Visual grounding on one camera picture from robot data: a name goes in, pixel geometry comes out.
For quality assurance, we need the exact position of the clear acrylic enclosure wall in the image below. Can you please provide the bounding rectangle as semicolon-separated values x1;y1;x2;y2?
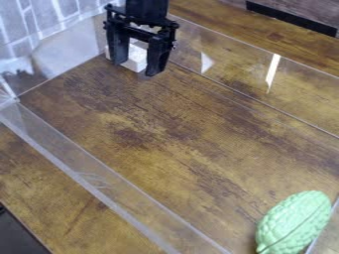
0;16;339;254

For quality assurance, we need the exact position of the white rectangular block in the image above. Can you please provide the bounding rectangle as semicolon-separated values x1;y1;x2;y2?
104;39;150;73

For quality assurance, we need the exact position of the green bumpy toy vegetable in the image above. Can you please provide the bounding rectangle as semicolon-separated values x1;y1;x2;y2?
254;190;330;254

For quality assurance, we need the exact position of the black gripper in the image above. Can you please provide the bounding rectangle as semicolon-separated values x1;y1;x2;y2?
102;0;178;76

